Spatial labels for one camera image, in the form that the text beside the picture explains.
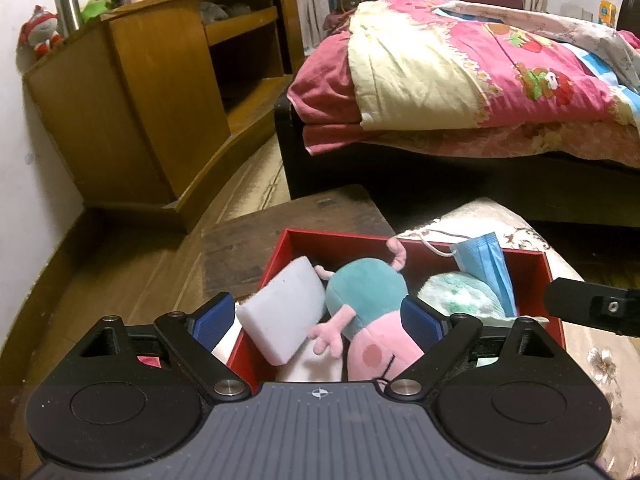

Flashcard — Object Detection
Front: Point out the green toy on cabinet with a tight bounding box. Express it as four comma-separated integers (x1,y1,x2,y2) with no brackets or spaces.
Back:
80,0,112,23

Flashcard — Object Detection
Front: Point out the wooden cabinet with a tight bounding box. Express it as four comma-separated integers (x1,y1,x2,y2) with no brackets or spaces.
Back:
24,0,304,232

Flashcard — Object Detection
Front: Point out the pink cartoon quilt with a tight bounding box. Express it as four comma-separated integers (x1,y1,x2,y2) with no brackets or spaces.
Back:
288,0,639,157

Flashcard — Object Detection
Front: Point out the light green towel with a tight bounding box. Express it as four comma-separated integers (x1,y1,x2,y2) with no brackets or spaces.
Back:
418,271,518,327

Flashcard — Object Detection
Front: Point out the pig plush toy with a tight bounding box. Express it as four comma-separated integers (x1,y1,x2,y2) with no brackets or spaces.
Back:
308,237,423,387

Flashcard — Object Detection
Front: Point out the dark bed frame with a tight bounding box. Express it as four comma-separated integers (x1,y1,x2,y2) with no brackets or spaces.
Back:
273,0,640,261

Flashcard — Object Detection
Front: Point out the red santa plush doll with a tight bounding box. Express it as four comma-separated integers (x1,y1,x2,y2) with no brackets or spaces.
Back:
18,6,62,60

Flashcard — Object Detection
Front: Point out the light patterned bed sheet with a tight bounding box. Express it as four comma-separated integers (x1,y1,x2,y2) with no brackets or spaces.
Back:
438,0,640,91

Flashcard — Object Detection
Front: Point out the white sponge block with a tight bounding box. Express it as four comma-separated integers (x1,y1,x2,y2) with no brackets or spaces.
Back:
236,256,326,366

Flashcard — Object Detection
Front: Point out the blue face mask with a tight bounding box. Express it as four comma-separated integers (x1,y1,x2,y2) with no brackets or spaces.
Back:
397,228,519,319

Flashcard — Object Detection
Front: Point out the steel thermos bottle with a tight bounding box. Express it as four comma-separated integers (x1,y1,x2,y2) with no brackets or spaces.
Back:
54,0,84,37

